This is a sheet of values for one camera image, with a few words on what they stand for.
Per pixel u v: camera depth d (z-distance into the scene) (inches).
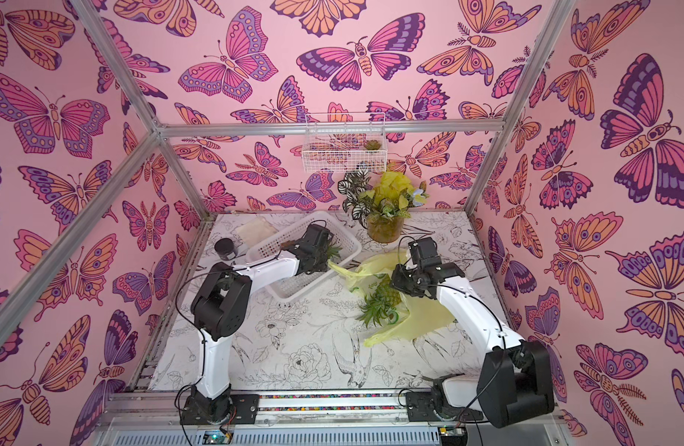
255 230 44.8
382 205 38.3
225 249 40.6
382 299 33.8
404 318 35.4
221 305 21.0
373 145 36.4
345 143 37.5
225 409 26.4
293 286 38.2
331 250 40.1
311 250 30.7
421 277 23.8
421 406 28.7
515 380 16.0
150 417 28.8
